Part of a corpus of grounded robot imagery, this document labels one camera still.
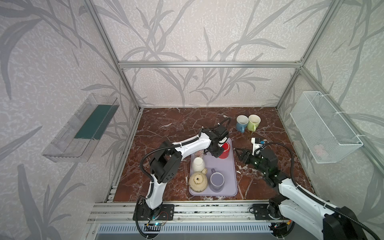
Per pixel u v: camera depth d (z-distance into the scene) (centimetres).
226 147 88
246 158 72
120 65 94
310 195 49
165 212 72
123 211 76
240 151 77
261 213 73
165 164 50
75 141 64
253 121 101
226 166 89
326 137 63
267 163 63
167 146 52
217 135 66
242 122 100
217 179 76
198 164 81
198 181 75
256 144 74
